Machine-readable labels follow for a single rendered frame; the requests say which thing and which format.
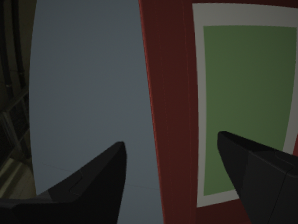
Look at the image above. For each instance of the red-brown picture frame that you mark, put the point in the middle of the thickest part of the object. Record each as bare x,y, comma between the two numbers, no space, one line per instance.
217,65

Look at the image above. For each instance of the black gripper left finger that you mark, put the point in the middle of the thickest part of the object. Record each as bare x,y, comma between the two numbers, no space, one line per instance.
89,196

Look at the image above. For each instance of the grey flat board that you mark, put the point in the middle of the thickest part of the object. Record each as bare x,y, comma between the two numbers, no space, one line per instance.
88,89

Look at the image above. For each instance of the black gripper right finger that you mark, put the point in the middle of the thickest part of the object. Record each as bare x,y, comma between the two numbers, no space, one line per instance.
265,179

